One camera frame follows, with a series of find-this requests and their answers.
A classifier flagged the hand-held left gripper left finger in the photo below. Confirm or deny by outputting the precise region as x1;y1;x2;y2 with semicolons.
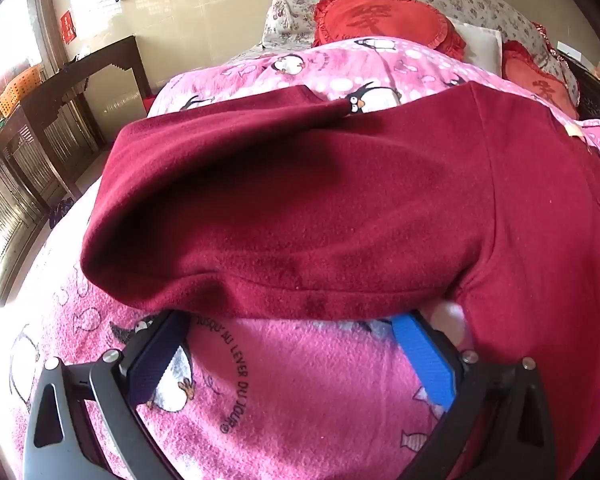
22;310;191;480

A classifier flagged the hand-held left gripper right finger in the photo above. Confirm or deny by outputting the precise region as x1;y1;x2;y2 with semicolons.
391;310;566;480

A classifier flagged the dark red fleece garment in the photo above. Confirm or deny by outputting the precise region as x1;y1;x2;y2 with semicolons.
80;80;600;480

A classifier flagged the pink penguin print blanket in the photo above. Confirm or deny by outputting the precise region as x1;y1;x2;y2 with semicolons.
0;37;600;480

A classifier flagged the peach cloth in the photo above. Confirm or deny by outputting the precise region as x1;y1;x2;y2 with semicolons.
562;121;598;158

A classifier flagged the small red heart cushion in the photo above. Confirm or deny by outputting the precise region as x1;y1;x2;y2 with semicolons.
501;40;581;120

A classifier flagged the dark wooden table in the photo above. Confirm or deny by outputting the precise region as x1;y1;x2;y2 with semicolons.
0;35;153;306

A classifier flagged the orange plastic crate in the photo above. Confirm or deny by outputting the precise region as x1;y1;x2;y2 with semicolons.
0;64;43;118

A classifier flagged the white pillow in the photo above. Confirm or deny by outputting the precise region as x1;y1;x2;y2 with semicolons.
445;16;503;68

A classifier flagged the large red heart cushion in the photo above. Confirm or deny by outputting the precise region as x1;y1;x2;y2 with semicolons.
312;0;467;56

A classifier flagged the large floral pillow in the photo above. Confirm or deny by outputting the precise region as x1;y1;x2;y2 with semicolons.
330;0;581;106

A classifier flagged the small floral pillow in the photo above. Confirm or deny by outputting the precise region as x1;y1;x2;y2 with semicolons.
261;0;341;48

